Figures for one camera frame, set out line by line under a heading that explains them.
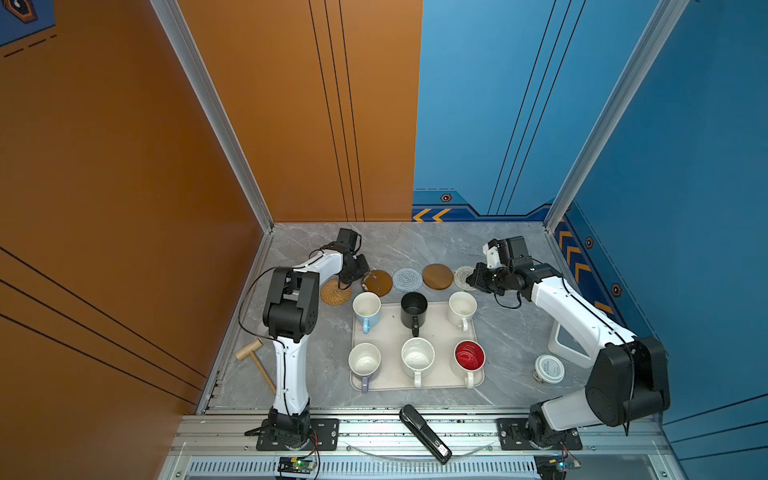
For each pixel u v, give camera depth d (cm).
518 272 64
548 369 78
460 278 102
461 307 91
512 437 72
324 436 74
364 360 83
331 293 99
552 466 70
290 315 57
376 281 102
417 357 85
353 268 94
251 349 87
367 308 92
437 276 103
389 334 91
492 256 79
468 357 84
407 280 103
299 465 71
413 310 91
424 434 71
